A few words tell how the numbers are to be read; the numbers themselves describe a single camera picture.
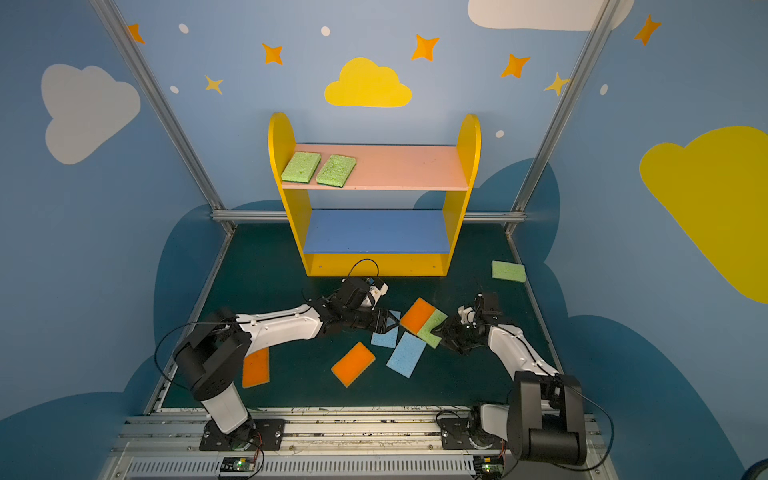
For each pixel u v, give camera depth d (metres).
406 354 0.88
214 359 0.47
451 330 0.77
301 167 0.77
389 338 0.90
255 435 0.73
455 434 0.75
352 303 0.70
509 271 1.07
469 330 0.76
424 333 0.91
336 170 0.77
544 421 0.42
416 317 0.94
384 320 0.78
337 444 0.73
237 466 0.71
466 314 0.85
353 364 0.85
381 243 0.95
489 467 0.72
